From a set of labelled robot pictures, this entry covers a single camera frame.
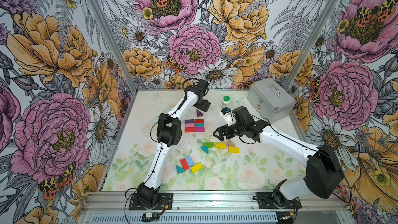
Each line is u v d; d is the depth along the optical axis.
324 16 0.83
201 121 1.03
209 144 0.92
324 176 0.43
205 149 0.92
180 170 0.83
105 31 0.87
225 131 0.73
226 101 1.05
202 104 0.92
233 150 0.91
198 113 1.05
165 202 0.73
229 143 0.93
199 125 1.01
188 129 0.99
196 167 0.85
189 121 1.05
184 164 0.85
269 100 0.96
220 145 0.92
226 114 0.76
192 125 1.01
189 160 0.86
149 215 0.72
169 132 0.65
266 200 0.73
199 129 0.99
